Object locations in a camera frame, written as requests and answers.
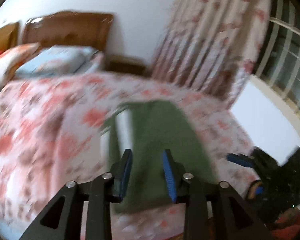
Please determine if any green knit sweater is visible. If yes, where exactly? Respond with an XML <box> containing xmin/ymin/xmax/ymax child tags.
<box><xmin>101</xmin><ymin>100</ymin><xmax>217</xmax><ymax>213</ymax></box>

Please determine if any floral pink bed quilt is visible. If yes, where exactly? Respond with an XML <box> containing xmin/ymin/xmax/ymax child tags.
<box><xmin>0</xmin><ymin>72</ymin><xmax>257</xmax><ymax>239</ymax></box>

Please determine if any window with bars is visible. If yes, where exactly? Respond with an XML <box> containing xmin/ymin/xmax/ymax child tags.
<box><xmin>254</xmin><ymin>0</ymin><xmax>300</xmax><ymax>116</ymax></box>

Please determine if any pink floral curtain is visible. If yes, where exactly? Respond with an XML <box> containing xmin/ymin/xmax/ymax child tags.
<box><xmin>152</xmin><ymin>0</ymin><xmax>271</xmax><ymax>108</ymax></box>

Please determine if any wooden nightstand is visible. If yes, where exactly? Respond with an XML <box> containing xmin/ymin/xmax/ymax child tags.
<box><xmin>104</xmin><ymin>54</ymin><xmax>152</xmax><ymax>77</ymax></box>

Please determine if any light blue floral pillow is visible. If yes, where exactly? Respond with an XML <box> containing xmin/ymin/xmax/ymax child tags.
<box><xmin>15</xmin><ymin>45</ymin><xmax>104</xmax><ymax>79</ymax></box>

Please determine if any orange floral pillow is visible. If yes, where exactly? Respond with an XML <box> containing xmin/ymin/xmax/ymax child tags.
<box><xmin>0</xmin><ymin>43</ymin><xmax>41</xmax><ymax>88</ymax></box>

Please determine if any light wooden headboard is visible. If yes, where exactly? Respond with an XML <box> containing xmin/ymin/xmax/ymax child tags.
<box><xmin>0</xmin><ymin>22</ymin><xmax>20</xmax><ymax>51</ymax></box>

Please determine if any dark wooden headboard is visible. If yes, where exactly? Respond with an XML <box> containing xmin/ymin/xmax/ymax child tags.
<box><xmin>20</xmin><ymin>11</ymin><xmax>114</xmax><ymax>51</ymax></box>

